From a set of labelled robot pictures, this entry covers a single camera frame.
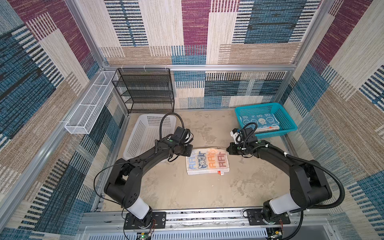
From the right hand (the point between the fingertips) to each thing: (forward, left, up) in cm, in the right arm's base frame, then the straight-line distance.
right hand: (227, 151), depth 90 cm
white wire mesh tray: (+19, +86, +13) cm, 89 cm away
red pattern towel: (-3, +12, -6) cm, 14 cm away
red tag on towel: (-10, +5, -6) cm, 13 cm away
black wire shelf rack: (+46, +54, +11) cm, 72 cm away
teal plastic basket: (+20, -43, -1) cm, 47 cm away
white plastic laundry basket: (+23, +53, -5) cm, 58 cm away
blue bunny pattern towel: (+25, -32, -4) cm, 40 cm away
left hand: (+1, +22, +3) cm, 23 cm away
